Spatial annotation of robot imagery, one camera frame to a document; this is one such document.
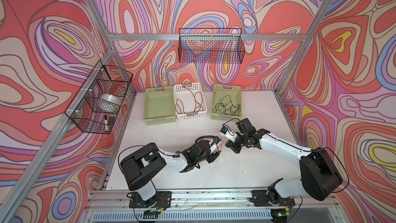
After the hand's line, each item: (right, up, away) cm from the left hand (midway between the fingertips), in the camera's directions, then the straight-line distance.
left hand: (219, 146), depth 86 cm
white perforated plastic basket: (-18, +26, +27) cm, 42 cm away
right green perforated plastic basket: (+5, +35, +32) cm, 47 cm away
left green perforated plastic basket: (-41, +23, +25) cm, 53 cm away
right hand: (+6, 0, +1) cm, 6 cm away
